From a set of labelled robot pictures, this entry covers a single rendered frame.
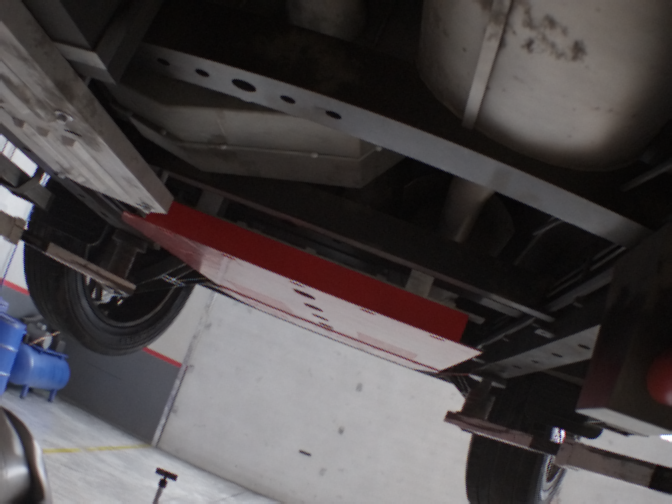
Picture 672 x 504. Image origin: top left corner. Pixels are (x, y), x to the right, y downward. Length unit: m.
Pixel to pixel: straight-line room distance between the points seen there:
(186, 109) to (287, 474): 9.00
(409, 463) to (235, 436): 2.22
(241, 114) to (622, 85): 0.61
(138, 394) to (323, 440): 2.46
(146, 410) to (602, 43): 9.82
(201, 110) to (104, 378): 9.40
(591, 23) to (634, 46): 0.04
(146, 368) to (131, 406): 0.57
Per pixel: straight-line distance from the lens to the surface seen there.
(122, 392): 10.31
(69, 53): 0.78
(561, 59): 0.59
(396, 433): 9.88
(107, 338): 2.81
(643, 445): 10.63
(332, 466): 9.90
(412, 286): 1.33
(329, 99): 0.80
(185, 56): 0.85
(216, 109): 1.07
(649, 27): 0.53
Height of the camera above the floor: 1.43
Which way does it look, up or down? 10 degrees up
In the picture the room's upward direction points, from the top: 22 degrees clockwise
